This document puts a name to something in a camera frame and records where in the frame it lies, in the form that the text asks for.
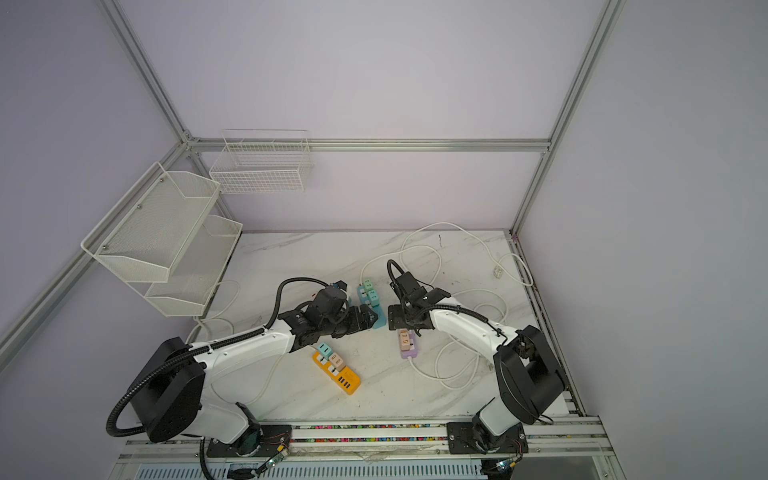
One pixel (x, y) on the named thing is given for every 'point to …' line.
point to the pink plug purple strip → (404, 339)
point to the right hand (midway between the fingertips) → (398, 318)
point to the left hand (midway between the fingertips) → (368, 321)
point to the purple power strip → (412, 352)
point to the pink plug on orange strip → (337, 361)
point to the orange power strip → (347, 379)
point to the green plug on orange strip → (325, 350)
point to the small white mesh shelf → (195, 275)
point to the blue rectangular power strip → (363, 298)
